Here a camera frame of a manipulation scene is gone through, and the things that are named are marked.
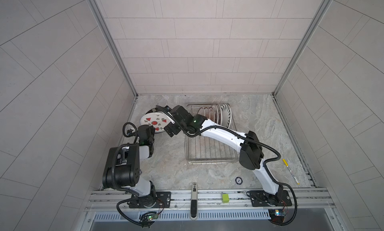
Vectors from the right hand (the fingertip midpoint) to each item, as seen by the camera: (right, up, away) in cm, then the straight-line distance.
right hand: (170, 123), depth 83 cm
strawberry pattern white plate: (-11, +1, +14) cm, 18 cm away
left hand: (-13, -1, +11) cm, 17 cm away
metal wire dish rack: (+18, -16, +4) cm, 25 cm away
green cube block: (+29, -34, -12) cm, 47 cm away
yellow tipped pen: (+65, -22, -1) cm, 69 cm away
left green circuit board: (-4, -39, -19) cm, 43 cm away
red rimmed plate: (+26, +6, -1) cm, 26 cm away
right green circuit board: (+52, -41, -15) cm, 68 cm away
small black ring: (+37, -29, -6) cm, 47 cm away
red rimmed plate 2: (+28, +3, -1) cm, 28 cm away
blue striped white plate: (+32, +5, +3) cm, 32 cm away
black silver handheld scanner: (+14, -36, -19) cm, 44 cm away
